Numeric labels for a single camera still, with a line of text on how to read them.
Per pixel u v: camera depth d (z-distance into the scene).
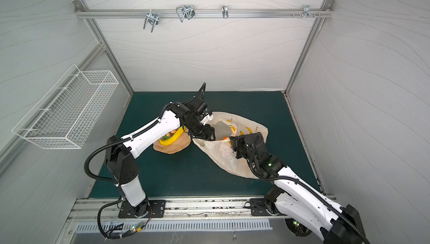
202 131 0.70
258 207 0.73
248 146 0.58
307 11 0.76
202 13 0.78
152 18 0.80
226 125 0.82
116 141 0.47
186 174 0.87
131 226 0.70
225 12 0.78
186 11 0.77
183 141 0.94
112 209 0.75
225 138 0.77
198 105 0.65
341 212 0.41
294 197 0.49
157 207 0.74
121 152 0.47
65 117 0.68
